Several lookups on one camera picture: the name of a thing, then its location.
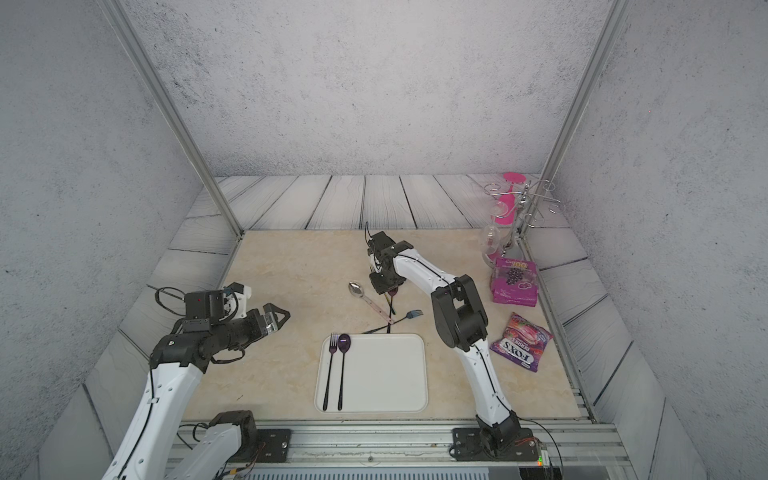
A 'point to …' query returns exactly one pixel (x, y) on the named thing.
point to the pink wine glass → (507, 205)
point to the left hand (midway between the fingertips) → (281, 319)
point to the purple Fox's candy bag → (523, 341)
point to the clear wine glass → (492, 243)
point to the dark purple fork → (333, 345)
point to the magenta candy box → (514, 282)
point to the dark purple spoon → (343, 343)
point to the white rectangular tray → (382, 373)
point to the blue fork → (410, 315)
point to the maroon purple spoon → (391, 291)
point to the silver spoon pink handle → (357, 291)
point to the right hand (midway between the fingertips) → (382, 285)
